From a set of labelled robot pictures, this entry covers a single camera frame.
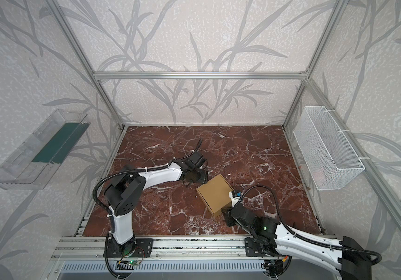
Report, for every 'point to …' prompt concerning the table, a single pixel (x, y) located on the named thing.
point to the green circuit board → (130, 262)
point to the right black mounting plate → (253, 248)
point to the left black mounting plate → (144, 247)
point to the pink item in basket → (319, 176)
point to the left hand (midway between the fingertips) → (205, 179)
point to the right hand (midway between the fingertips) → (222, 209)
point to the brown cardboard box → (215, 194)
